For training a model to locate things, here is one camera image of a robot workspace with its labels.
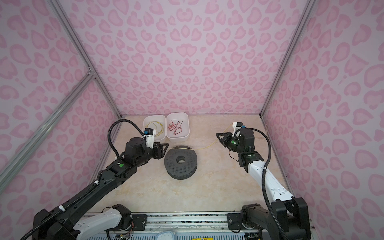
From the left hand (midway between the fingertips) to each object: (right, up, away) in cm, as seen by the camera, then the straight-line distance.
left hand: (165, 141), depth 77 cm
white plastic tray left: (-11, +14, +37) cm, 41 cm away
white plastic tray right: (0, +15, +40) cm, 42 cm away
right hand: (+27, +4, +1) cm, 27 cm away
